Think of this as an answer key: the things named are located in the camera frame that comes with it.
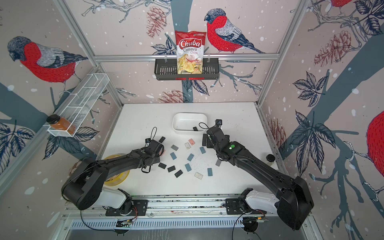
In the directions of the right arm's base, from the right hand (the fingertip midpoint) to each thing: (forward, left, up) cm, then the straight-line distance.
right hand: (211, 135), depth 82 cm
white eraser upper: (+1, +14, -16) cm, 21 cm away
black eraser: (+6, +33, -16) cm, 37 cm away
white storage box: (+20, +15, -15) cm, 29 cm away
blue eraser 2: (-5, +12, -17) cm, 22 cm away
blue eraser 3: (-12, +13, -17) cm, 25 cm away
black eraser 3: (-12, +28, -16) cm, 35 cm away
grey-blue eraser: (-8, -5, -17) cm, 20 cm away
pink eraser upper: (+5, +12, -16) cm, 21 cm away
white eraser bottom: (-17, +7, -16) cm, 24 cm away
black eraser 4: (-14, +24, -17) cm, 32 cm away
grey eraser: (0, +22, -16) cm, 28 cm away
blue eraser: (-5, +23, -17) cm, 29 cm away
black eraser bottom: (-16, +18, -17) cm, 30 cm away
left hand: (-5, +33, -15) cm, 37 cm away
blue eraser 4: (-14, 0, -17) cm, 22 cm away
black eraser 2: (+16, +10, -15) cm, 24 cm away
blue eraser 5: (0, +5, -17) cm, 18 cm away
